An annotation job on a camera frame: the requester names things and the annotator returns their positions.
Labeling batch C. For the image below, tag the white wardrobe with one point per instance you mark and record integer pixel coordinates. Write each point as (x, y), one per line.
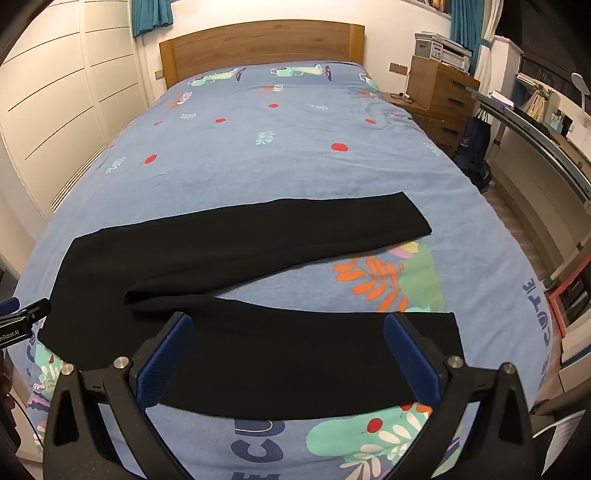
(55, 92)

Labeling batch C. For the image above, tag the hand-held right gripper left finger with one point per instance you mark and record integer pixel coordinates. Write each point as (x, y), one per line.
(164, 357)

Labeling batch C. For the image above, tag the wooden headboard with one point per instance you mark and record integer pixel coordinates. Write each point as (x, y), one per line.
(258, 46)

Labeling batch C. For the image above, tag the wooden nightstand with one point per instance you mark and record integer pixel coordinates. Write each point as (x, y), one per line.
(438, 127)

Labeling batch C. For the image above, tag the black pants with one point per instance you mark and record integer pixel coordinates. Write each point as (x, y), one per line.
(231, 240)

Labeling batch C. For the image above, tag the black backpack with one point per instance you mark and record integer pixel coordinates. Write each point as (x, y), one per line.
(475, 173)

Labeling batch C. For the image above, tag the long desk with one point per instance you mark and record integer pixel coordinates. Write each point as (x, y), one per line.
(531, 138)

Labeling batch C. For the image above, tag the white printer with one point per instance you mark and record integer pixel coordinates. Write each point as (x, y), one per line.
(441, 48)

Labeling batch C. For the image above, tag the wooden dresser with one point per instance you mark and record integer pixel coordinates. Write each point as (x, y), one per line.
(438, 87)

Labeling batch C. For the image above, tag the row of books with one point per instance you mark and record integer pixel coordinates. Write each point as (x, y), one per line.
(535, 99)

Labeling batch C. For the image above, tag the dark blue bag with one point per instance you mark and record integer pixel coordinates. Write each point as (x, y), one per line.
(475, 136)

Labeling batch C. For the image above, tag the blue printed bed sheet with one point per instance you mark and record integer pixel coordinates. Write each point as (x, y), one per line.
(277, 157)

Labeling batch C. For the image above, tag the red frame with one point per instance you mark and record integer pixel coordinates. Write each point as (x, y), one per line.
(561, 307)

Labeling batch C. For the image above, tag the white desk lamp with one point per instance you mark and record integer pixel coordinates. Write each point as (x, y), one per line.
(582, 90)

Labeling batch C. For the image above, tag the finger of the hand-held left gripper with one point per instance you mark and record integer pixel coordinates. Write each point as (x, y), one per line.
(9, 304)
(32, 311)

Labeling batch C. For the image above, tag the wall socket plate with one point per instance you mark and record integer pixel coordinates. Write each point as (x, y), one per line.
(398, 68)

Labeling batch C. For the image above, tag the white and teal storage box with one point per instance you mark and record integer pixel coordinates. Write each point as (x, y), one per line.
(577, 350)

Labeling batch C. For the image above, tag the teal curtain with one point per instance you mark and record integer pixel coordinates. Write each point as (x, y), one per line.
(145, 18)
(461, 23)

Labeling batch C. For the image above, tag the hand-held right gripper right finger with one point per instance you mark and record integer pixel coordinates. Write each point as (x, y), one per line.
(411, 357)

